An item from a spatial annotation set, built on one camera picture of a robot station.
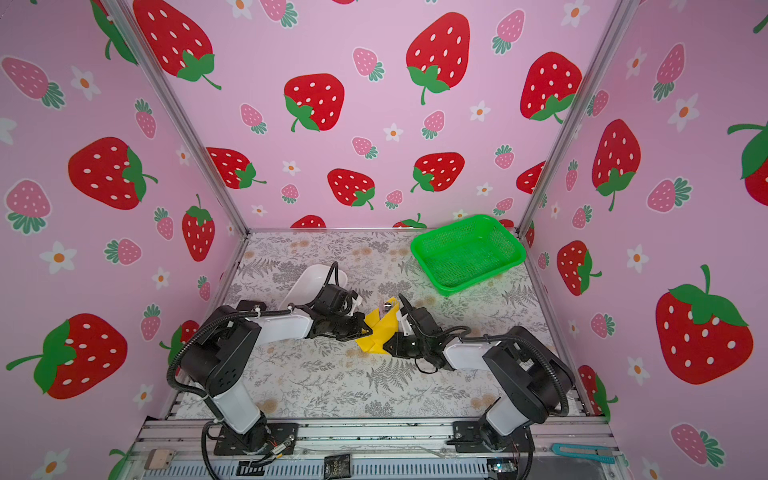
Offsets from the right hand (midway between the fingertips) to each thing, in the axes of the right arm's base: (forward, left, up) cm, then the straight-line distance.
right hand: (382, 347), depth 87 cm
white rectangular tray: (+16, +30, +1) cm, 34 cm away
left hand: (+5, +3, 0) cm, 6 cm away
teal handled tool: (-19, -58, -4) cm, 61 cm away
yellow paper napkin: (+7, +1, -2) cm, 7 cm away
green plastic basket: (+42, -26, -3) cm, 50 cm away
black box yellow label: (+10, +48, -1) cm, 49 cm away
